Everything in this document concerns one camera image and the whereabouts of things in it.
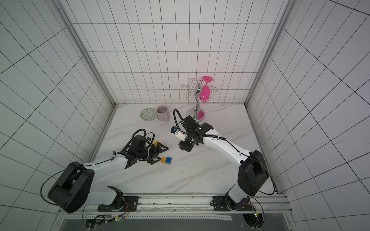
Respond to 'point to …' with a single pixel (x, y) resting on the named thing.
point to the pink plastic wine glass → (204, 95)
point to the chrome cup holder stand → (199, 92)
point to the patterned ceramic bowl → (148, 114)
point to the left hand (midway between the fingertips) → (164, 154)
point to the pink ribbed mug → (163, 113)
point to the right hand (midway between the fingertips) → (183, 140)
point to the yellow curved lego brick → (155, 143)
